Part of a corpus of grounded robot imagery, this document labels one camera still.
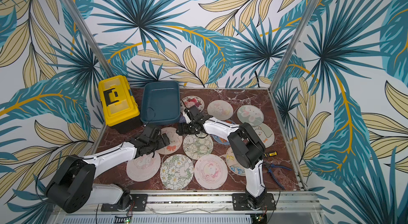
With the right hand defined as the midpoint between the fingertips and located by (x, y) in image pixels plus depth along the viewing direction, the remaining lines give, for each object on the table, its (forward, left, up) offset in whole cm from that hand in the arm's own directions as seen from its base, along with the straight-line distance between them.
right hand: (182, 130), depth 92 cm
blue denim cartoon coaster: (-4, -22, -6) cm, 24 cm away
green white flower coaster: (-22, +2, -5) cm, 22 cm away
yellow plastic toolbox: (+6, +32, +12) cm, 34 cm away
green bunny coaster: (+14, -44, -6) cm, 47 cm away
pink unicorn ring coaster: (-22, -16, -7) cm, 27 cm away
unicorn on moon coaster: (+18, -24, -4) cm, 30 cm away
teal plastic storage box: (+25, +17, -4) cm, 30 cm away
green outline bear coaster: (-7, -9, -6) cm, 13 cm away
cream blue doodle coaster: (-18, -28, -6) cm, 34 cm away
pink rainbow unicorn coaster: (-19, +20, -6) cm, 28 cm away
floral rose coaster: (+27, -3, -6) cm, 28 cm away
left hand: (-7, +11, -3) cm, 13 cm away
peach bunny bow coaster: (-2, +5, -5) cm, 8 cm away
